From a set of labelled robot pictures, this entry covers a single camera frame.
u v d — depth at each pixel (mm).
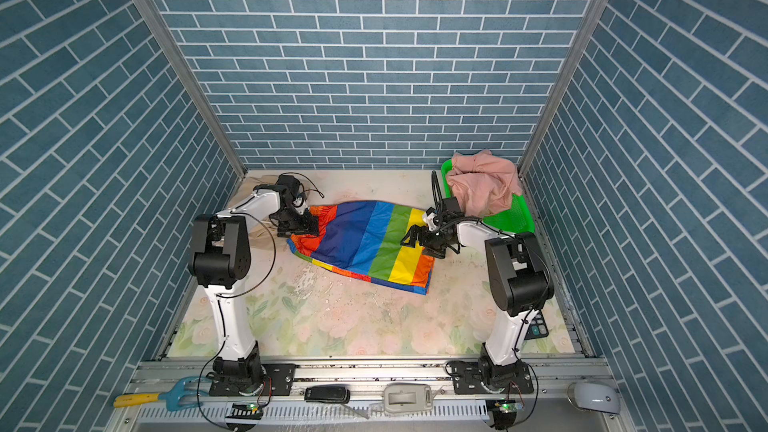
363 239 980
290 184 871
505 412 713
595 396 654
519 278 505
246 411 722
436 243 844
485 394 721
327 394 697
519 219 999
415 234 867
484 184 994
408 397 705
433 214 912
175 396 698
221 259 559
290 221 872
